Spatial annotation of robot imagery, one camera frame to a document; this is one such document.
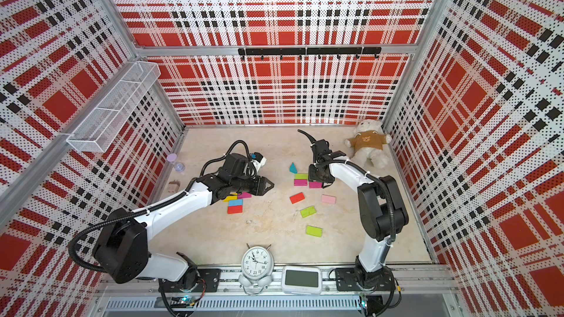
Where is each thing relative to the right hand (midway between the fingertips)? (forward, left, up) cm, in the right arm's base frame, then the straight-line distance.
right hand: (320, 177), depth 94 cm
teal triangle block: (+7, +12, -5) cm, 15 cm away
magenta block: (+1, +8, -6) cm, 10 cm away
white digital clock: (-38, +9, -1) cm, 39 cm away
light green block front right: (-21, +4, -5) cm, 22 cm away
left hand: (-7, +20, +7) cm, 22 cm away
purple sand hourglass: (+8, +66, -2) cm, 67 cm away
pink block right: (-7, -4, -7) cm, 10 cm away
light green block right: (-13, +6, -5) cm, 15 cm away
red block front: (-12, +36, -5) cm, 39 cm away
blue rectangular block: (-10, +36, -3) cm, 38 cm away
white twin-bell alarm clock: (-34, +24, -1) cm, 41 cm away
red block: (-7, +10, -5) cm, 13 cm away
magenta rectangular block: (-5, +33, -6) cm, 34 cm away
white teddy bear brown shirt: (+18, -24, +1) cm, 30 cm away
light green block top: (+5, +8, -7) cm, 12 cm away
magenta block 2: (0, +2, -7) cm, 7 cm away
